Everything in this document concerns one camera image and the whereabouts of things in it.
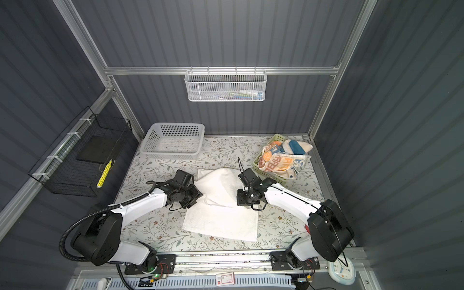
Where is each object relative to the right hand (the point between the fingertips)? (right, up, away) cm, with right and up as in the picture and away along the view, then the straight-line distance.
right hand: (240, 202), depth 85 cm
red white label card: (-7, -26, -15) cm, 31 cm away
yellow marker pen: (-54, +17, -13) cm, 58 cm away
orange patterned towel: (+19, +20, +15) cm, 31 cm away
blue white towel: (+32, +26, +17) cm, 45 cm away
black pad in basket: (-61, +25, -9) cm, 66 cm away
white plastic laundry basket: (-44, +31, +35) cm, 64 cm away
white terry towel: (-12, -6, +3) cm, 14 cm away
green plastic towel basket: (+22, +33, +27) cm, 48 cm away
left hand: (-19, +2, +4) cm, 19 cm away
